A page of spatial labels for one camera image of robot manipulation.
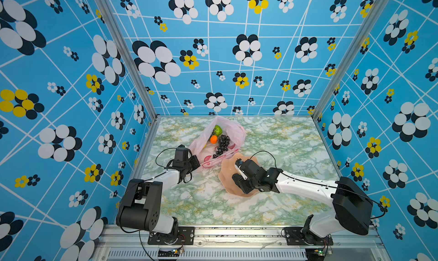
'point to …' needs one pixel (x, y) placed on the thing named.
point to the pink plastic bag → (205, 150)
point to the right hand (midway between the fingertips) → (243, 181)
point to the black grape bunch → (223, 143)
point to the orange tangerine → (214, 139)
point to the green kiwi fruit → (217, 130)
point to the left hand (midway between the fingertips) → (200, 159)
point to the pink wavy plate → (228, 169)
